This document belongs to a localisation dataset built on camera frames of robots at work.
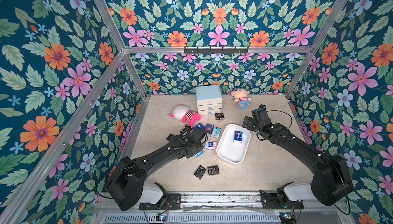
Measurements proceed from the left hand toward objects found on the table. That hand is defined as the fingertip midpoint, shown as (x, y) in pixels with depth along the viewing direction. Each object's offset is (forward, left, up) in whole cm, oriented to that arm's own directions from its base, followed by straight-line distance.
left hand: (202, 148), depth 85 cm
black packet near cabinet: (+25, -13, -5) cm, 29 cm away
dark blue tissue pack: (+8, -23, -4) cm, 24 cm away
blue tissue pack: (+18, 0, -4) cm, 18 cm away
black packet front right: (-11, -5, -5) cm, 13 cm away
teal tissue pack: (+12, -9, -4) cm, 16 cm away
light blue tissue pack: (-3, +1, +1) cm, 4 cm away
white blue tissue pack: (+4, -5, -4) cm, 8 cm away
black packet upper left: (+17, +9, -4) cm, 19 cm away
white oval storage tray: (+1, -15, -6) cm, 16 cm away
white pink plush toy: (+27, +12, 0) cm, 30 cm away
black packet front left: (-11, +2, -4) cm, 12 cm away
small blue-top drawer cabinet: (+30, -6, +7) cm, 32 cm away
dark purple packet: (+16, -5, -4) cm, 17 cm away
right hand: (+11, -29, +7) cm, 32 cm away
